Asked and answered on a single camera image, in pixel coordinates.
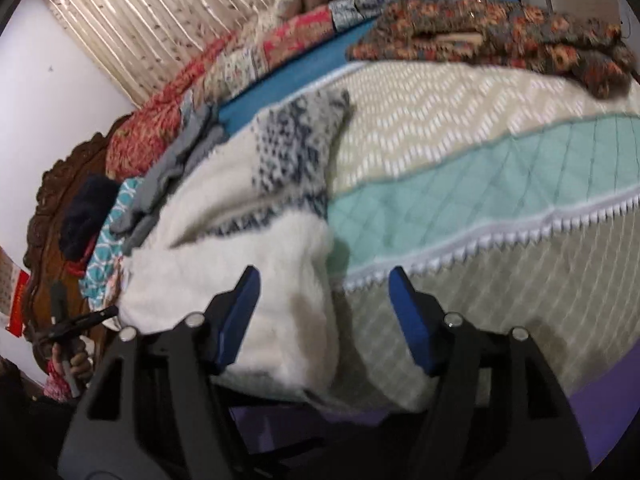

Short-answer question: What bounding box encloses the white spotted fur coat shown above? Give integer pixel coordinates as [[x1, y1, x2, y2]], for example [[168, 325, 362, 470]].
[[117, 87, 437, 414]]

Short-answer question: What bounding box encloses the dark navy cloth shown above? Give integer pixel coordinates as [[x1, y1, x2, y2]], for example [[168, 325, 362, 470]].
[[57, 174, 124, 264]]

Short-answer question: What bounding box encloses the person's left hand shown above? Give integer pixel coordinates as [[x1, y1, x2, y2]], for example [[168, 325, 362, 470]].
[[59, 342, 92, 382]]

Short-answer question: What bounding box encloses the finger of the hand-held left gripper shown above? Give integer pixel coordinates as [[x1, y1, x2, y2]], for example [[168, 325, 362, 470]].
[[59, 305, 121, 340]]

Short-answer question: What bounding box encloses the red floral patchwork quilt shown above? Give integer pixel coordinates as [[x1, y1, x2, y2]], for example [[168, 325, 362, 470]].
[[105, 4, 382, 182]]

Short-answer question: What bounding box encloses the brown floral garment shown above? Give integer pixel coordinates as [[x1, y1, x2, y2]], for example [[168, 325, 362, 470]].
[[345, 0, 639, 102]]

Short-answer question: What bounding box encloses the teal white patterned cloth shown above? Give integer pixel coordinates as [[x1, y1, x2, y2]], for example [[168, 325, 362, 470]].
[[80, 177, 147, 312]]

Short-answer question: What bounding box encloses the red wall calendar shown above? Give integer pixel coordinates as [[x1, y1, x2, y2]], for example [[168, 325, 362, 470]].
[[0, 254, 32, 337]]

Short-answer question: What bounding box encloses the carved wooden headboard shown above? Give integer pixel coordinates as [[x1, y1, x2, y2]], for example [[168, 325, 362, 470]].
[[22, 114, 137, 352]]

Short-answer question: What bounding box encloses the beige floral curtain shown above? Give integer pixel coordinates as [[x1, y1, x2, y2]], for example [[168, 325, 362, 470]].
[[37, 0, 322, 109]]

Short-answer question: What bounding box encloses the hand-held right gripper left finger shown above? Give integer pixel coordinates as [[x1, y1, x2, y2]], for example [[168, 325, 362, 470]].
[[59, 265, 262, 476]]

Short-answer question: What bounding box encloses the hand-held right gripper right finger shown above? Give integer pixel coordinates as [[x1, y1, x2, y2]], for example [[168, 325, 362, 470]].
[[387, 266, 592, 476]]

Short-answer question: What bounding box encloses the beige teal quilted bedspread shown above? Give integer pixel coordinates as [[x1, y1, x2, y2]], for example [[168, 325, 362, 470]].
[[324, 60, 640, 397]]

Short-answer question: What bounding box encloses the blue bed sheet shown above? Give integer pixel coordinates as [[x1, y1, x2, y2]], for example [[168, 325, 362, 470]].
[[220, 0, 517, 132]]

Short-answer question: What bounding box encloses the grey garment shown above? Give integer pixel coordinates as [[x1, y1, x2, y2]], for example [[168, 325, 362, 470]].
[[110, 105, 232, 257]]

